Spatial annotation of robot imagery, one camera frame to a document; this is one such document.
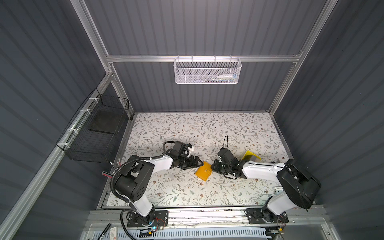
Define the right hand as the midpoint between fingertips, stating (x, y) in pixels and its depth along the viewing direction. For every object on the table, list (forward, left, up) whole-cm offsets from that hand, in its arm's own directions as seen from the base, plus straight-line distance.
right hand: (211, 168), depth 89 cm
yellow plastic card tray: (+9, -24, +1) cm, 26 cm away
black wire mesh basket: (+4, +60, +28) cm, 66 cm away
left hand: (+1, +7, +1) cm, 7 cm away
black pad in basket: (+14, +56, +28) cm, 64 cm away
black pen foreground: (-34, +54, 0) cm, 64 cm away
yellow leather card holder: (-2, +5, -1) cm, 5 cm away
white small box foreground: (-33, +48, 0) cm, 58 cm away
